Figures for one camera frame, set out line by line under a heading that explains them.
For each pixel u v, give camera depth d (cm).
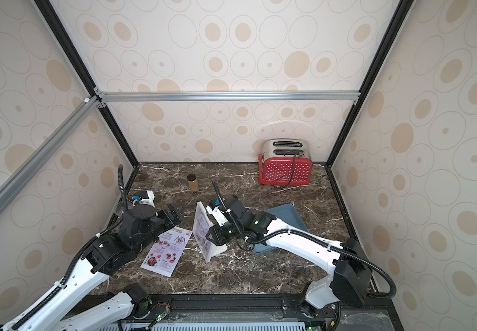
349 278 39
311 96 194
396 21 70
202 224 78
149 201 62
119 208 113
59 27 71
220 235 65
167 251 87
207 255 83
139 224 49
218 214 67
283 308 73
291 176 102
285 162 98
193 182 102
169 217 60
